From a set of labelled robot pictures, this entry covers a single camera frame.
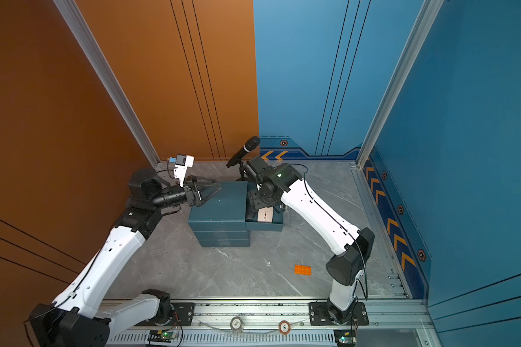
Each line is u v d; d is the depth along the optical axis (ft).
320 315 2.38
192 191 1.88
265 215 2.59
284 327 2.33
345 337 2.33
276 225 2.60
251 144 2.76
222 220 2.38
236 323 2.19
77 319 1.21
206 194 1.97
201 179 2.23
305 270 2.71
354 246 1.40
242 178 3.45
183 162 1.93
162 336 2.31
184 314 2.39
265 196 1.62
